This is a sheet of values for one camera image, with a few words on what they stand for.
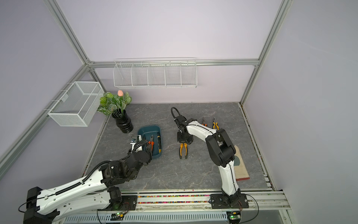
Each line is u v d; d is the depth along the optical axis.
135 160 0.52
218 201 0.74
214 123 1.06
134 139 0.62
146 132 1.02
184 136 0.83
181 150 0.91
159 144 0.91
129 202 0.74
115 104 0.87
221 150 0.53
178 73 1.00
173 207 0.74
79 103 0.85
